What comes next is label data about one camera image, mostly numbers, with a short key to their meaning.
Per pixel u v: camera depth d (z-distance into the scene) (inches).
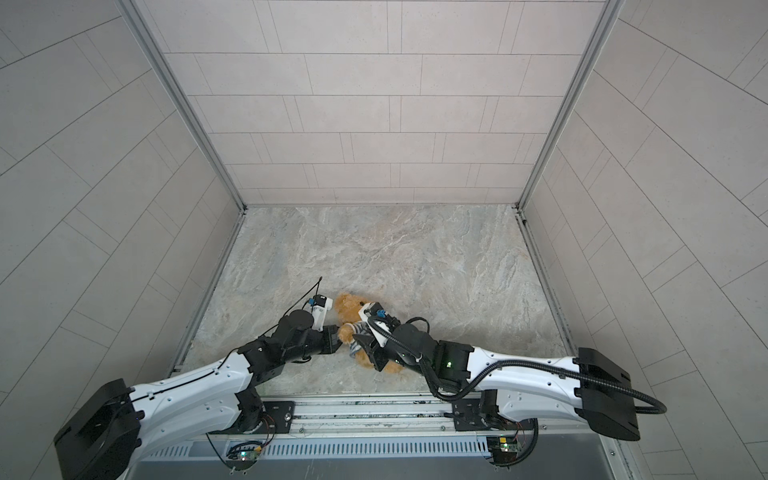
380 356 24.0
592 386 15.8
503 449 26.7
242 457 25.4
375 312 23.0
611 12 27.9
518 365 18.9
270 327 34.1
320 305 28.9
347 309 31.4
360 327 29.7
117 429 15.5
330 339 27.3
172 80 32.5
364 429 27.8
